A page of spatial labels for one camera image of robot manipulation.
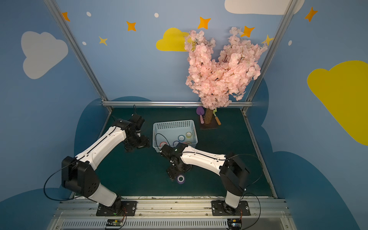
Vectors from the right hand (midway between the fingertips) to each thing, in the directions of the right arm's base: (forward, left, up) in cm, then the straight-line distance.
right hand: (180, 171), depth 81 cm
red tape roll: (+21, +15, -6) cm, 26 cm away
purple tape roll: (+23, +6, -7) cm, 24 cm away
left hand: (+11, +23, +7) cm, 27 cm away
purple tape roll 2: (-4, 0, -7) cm, 8 cm away
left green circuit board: (-26, +32, -7) cm, 42 cm away
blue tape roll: (+26, +2, -6) cm, 27 cm away
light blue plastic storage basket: (+32, +11, -7) cm, 34 cm away
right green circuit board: (-22, -29, -9) cm, 38 cm away
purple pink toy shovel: (+57, -12, -8) cm, 58 cm away
